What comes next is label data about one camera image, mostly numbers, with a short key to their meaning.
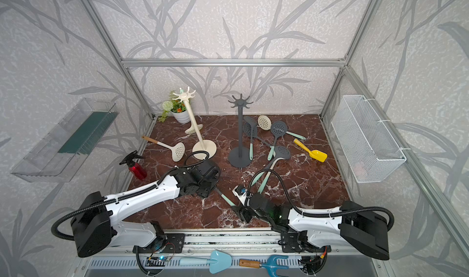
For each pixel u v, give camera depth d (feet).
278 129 3.67
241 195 2.23
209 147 3.45
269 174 3.01
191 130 2.99
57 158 2.09
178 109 3.55
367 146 2.06
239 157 3.31
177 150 3.34
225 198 2.56
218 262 2.29
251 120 3.82
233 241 2.47
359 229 1.40
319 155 3.31
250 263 2.23
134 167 2.81
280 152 3.19
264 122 3.78
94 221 1.31
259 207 1.94
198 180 2.00
